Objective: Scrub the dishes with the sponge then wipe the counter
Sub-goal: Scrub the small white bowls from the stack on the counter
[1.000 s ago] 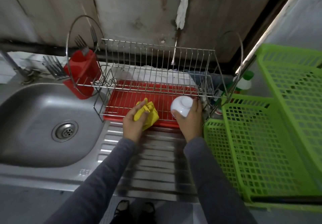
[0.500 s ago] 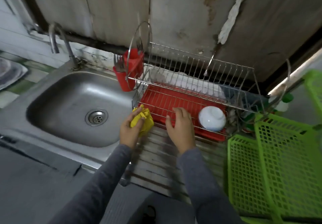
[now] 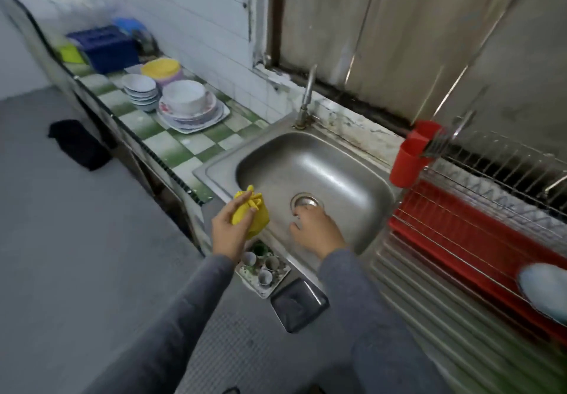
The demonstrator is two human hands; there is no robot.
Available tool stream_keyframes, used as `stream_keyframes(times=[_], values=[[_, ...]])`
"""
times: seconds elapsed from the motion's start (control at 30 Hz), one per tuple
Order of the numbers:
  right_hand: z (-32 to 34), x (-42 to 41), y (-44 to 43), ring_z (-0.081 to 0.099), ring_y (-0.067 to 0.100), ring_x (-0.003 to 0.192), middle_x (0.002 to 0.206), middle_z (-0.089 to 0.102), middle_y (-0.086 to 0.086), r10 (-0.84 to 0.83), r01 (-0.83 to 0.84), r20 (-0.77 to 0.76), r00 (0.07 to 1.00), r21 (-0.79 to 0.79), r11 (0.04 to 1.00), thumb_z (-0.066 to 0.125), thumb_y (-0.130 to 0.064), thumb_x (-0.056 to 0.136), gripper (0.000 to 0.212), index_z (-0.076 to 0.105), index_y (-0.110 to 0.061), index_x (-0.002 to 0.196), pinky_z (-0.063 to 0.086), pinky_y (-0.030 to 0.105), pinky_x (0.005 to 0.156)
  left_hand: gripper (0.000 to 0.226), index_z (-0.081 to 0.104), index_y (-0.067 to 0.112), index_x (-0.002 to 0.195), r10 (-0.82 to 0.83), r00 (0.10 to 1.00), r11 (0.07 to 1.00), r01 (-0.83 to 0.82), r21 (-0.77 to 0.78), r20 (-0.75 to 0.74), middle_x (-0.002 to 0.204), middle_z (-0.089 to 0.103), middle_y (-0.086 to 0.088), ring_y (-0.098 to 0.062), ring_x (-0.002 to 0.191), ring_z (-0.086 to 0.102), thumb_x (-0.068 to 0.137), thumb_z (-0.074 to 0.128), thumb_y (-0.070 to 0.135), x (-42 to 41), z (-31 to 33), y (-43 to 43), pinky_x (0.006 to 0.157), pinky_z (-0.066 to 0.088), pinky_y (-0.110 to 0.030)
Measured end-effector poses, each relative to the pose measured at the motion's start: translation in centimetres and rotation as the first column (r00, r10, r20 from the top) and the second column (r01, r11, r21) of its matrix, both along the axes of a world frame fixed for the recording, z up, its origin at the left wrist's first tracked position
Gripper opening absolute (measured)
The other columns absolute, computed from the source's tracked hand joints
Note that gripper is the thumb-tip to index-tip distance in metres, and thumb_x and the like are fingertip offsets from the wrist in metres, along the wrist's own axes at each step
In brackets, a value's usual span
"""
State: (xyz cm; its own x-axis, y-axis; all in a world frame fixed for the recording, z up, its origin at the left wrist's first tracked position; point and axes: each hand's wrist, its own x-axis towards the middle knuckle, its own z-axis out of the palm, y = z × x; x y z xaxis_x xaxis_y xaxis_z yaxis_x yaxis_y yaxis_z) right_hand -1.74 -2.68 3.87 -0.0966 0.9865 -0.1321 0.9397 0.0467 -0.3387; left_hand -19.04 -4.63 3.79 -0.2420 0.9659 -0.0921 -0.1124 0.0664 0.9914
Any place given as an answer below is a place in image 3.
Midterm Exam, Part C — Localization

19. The person's left hand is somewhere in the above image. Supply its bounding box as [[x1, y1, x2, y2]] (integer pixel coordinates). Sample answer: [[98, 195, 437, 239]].
[[211, 187, 258, 264]]

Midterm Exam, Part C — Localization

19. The person's right hand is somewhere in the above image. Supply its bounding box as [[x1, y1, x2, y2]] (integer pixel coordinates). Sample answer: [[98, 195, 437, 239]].
[[289, 203, 348, 260]]

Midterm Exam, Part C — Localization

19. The stack of small white bowls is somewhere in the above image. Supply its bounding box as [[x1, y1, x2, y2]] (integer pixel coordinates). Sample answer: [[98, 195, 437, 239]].
[[121, 73, 162, 112]]

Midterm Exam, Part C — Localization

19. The white blue-rimmed bowl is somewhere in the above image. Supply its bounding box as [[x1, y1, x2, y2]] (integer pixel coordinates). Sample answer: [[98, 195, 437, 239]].
[[518, 262, 567, 327]]

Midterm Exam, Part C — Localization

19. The person's right forearm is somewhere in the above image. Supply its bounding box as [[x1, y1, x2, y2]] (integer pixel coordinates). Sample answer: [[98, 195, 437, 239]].
[[317, 248, 453, 394]]

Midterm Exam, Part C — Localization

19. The tray of small cups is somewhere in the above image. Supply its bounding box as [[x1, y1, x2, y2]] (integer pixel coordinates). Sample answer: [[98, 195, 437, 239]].
[[234, 239, 292, 299]]

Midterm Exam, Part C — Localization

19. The stainless steel sink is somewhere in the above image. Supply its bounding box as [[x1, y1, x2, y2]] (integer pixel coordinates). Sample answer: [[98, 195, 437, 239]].
[[193, 110, 567, 394]]

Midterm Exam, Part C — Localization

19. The dark square container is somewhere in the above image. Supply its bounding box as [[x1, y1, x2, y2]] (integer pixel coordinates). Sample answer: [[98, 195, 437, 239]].
[[269, 276, 331, 334]]

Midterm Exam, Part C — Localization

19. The red plastic cup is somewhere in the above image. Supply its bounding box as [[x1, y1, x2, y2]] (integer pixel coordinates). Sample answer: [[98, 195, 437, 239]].
[[390, 120, 444, 189]]

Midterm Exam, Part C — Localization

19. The metal faucet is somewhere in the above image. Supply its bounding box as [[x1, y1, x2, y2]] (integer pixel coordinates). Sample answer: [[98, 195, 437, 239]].
[[294, 63, 320, 131]]

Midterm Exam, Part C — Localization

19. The blue plastic box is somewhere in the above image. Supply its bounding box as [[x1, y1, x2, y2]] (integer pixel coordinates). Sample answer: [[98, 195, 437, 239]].
[[66, 25, 140, 75]]

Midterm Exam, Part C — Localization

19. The blue plastic bowl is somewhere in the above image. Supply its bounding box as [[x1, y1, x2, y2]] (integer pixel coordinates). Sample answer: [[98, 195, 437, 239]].
[[113, 17, 148, 39]]

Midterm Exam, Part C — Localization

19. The lime green plastic bowl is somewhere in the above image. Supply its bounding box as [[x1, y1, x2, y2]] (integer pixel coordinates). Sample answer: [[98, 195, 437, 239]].
[[57, 44, 86, 65]]

